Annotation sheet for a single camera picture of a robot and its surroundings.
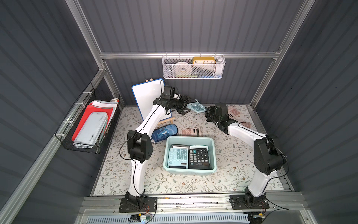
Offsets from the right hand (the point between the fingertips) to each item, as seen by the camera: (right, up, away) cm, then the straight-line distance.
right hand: (207, 104), depth 90 cm
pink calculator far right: (+34, -14, +15) cm, 40 cm away
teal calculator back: (-6, -27, -3) cm, 28 cm away
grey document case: (-61, -15, -23) cm, 67 cm away
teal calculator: (-7, -2, +1) cm, 7 cm away
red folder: (-66, -4, -14) cm, 68 cm away
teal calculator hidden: (-19, -32, -8) cm, 38 cm away
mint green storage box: (0, -23, -7) cm, 24 cm away
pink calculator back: (+26, -4, +24) cm, 36 cm away
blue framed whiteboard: (-40, +7, -4) cm, 40 cm away
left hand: (-7, -1, -6) cm, 10 cm away
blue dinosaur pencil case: (-31, -19, +9) cm, 38 cm away
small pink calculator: (-8, -19, +10) cm, 23 cm away
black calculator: (-7, -32, -9) cm, 34 cm away
